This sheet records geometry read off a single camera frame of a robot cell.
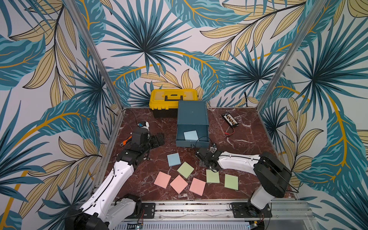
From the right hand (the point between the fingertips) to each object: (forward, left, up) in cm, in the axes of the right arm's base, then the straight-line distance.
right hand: (208, 162), depth 91 cm
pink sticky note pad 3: (-14, +8, 0) cm, 16 cm away
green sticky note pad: (-4, +15, -1) cm, 15 cm away
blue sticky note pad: (+10, +11, +16) cm, 22 cm away
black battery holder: (+33, -21, +2) cm, 39 cm away
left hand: (+6, +30, +19) cm, 36 cm away
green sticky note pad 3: (-12, -12, -1) cm, 17 cm away
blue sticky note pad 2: (+2, +22, +1) cm, 22 cm away
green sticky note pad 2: (-10, -1, +1) cm, 10 cm away
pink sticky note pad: (-10, +28, 0) cm, 30 cm away
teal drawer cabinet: (+23, +9, +22) cm, 33 cm away
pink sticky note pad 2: (-13, +19, 0) cm, 23 cm away
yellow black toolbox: (+37, +28, +17) cm, 50 cm away
